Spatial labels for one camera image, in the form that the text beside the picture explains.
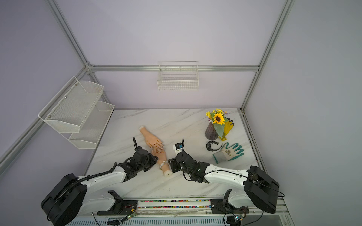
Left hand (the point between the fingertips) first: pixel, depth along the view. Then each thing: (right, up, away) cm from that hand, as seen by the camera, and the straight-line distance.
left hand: (158, 159), depth 88 cm
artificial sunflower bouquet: (+36, +27, -7) cm, 46 cm away
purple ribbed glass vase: (+35, +16, +8) cm, 40 cm away
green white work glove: (+45, +2, +5) cm, 45 cm away
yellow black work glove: (+51, +21, +19) cm, 59 cm away
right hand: (+9, +1, -7) cm, 12 cm away
